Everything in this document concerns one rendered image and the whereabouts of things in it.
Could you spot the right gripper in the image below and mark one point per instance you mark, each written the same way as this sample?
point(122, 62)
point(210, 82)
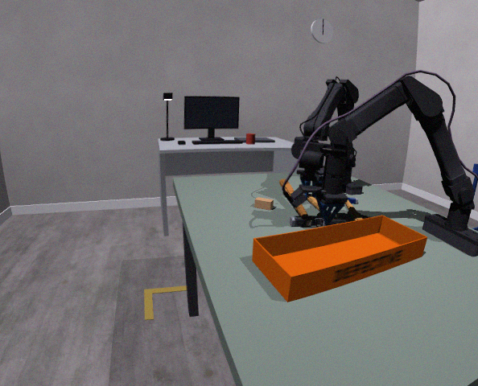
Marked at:
point(307, 176)

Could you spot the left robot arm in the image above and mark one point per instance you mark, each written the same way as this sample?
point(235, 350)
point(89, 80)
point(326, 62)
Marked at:
point(425, 104)

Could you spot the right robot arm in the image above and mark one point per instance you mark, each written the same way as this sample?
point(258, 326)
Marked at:
point(335, 97)

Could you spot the hammer with grey head and wooden handle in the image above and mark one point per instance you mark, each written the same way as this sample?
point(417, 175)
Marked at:
point(312, 200)

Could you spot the small tan block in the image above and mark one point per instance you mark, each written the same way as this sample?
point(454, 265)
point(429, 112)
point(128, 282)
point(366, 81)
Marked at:
point(264, 203)

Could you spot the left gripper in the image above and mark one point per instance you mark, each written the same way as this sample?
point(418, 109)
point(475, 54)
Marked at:
point(331, 191)

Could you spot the orange bin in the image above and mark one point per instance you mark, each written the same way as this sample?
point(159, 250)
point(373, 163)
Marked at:
point(370, 242)

